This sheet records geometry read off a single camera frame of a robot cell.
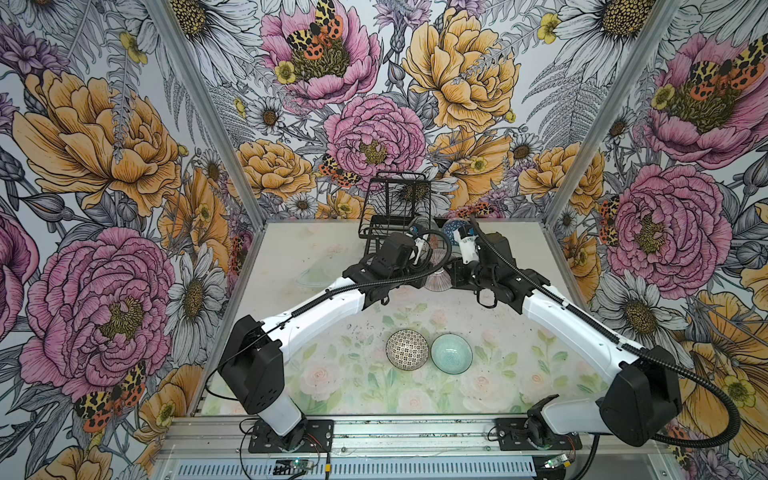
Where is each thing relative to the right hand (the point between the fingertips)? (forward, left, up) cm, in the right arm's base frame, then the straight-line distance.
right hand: (447, 273), depth 82 cm
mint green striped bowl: (-14, -1, -19) cm, 24 cm away
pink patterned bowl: (-1, +2, -1) cm, 3 cm away
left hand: (+1, +7, +1) cm, 7 cm away
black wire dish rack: (+43, +12, -12) cm, 47 cm away
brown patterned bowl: (-13, +11, -18) cm, 25 cm away
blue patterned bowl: (+30, -7, -12) cm, 33 cm away
